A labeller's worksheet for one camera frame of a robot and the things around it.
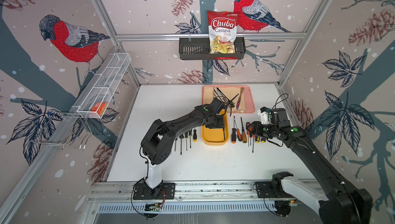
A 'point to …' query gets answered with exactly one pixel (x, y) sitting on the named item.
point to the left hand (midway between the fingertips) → (225, 122)
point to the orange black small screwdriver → (239, 136)
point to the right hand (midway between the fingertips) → (248, 126)
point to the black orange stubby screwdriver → (234, 131)
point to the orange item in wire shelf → (99, 108)
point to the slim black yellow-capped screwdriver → (195, 136)
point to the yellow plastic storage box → (217, 136)
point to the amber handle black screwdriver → (244, 135)
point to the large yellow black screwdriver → (190, 135)
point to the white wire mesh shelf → (106, 85)
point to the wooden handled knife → (239, 98)
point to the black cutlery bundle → (228, 102)
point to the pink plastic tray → (249, 103)
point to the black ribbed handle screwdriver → (175, 143)
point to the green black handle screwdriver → (181, 137)
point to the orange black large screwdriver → (253, 145)
